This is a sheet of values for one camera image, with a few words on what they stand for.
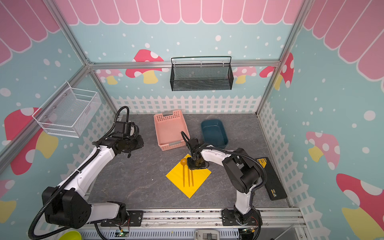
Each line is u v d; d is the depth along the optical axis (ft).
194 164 2.65
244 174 1.58
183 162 3.08
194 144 2.49
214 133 3.65
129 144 2.40
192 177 2.88
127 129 2.16
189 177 2.88
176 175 2.94
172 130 3.66
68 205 1.31
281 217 2.50
